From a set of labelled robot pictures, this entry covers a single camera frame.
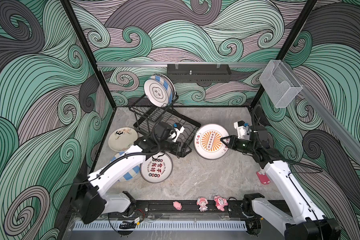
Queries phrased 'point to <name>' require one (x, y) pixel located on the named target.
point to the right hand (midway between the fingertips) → (221, 137)
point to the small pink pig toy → (177, 205)
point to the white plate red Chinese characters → (157, 170)
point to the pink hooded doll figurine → (202, 202)
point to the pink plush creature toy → (220, 202)
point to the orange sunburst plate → (207, 142)
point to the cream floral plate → (122, 139)
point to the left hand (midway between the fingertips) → (183, 146)
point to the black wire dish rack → (147, 114)
